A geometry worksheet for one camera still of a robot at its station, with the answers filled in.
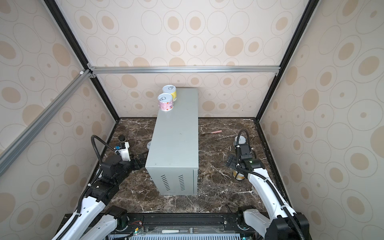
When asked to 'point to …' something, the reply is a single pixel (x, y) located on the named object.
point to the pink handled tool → (216, 131)
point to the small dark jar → (122, 138)
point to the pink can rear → (148, 144)
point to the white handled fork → (192, 230)
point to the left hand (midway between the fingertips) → (145, 151)
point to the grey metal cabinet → (173, 158)
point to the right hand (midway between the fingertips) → (237, 163)
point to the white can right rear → (242, 140)
